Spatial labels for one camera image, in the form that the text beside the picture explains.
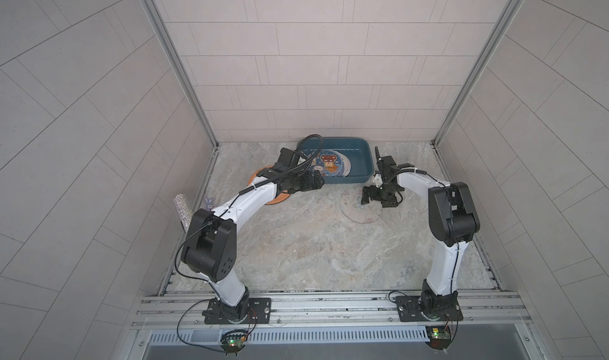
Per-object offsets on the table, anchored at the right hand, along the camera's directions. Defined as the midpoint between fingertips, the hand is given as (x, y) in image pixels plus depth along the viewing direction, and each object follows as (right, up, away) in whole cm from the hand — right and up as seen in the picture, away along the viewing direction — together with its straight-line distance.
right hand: (370, 201), depth 97 cm
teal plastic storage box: (-1, +22, +14) cm, 26 cm away
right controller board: (+13, -34, -30) cm, 47 cm away
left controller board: (-45, -33, -33) cm, 65 cm away
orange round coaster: (-38, +1, -1) cm, 38 cm away
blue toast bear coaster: (-15, +16, +8) cm, 24 cm away
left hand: (-21, +9, -11) cm, 26 cm away
